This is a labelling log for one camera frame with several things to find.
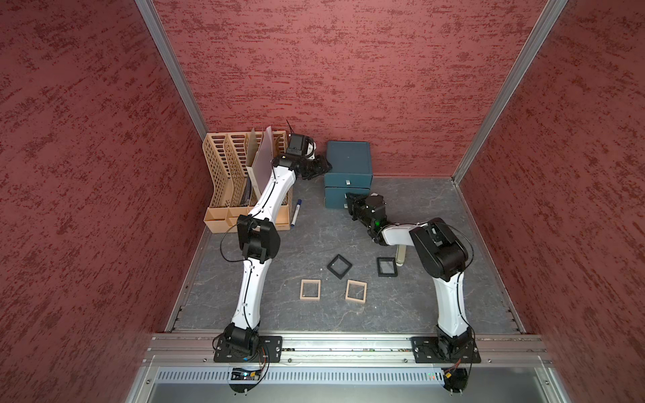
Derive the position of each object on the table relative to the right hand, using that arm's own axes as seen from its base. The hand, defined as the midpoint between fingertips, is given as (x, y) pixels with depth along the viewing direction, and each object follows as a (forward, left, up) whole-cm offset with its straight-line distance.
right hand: (344, 195), depth 99 cm
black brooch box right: (-26, -15, -12) cm, 32 cm away
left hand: (+5, +7, +9) cm, 12 cm away
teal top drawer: (+2, -2, +7) cm, 8 cm away
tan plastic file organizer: (+5, +47, -2) cm, 47 cm away
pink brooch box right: (-34, -3, -12) cm, 37 cm away
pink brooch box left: (-31, +16, -10) cm, 37 cm away
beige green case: (-23, -20, -7) cm, 31 cm away
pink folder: (+1, +29, +19) cm, 35 cm away
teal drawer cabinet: (+2, -2, +11) cm, 12 cm away
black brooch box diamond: (-28, +4, -11) cm, 31 cm away
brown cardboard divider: (+13, +35, +16) cm, 41 cm away
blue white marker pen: (0, +20, -10) cm, 23 cm away
